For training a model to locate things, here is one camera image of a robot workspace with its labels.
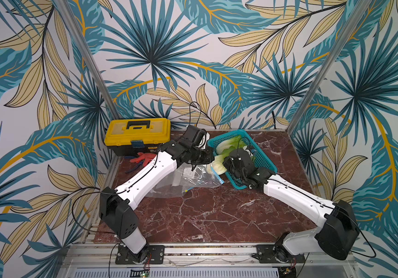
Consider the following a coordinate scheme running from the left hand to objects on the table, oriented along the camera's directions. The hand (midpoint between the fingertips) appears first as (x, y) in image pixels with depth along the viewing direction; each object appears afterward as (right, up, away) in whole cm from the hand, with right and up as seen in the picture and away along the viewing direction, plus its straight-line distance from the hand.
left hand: (214, 160), depth 75 cm
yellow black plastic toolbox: (-45, +12, +20) cm, 50 cm away
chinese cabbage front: (+2, -3, +2) cm, 4 cm away
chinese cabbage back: (+15, +9, +29) cm, 34 cm away
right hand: (+5, +1, +6) cm, 8 cm away
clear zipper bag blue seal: (-13, -8, +1) cm, 16 cm away
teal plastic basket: (+27, -1, +23) cm, 36 cm away
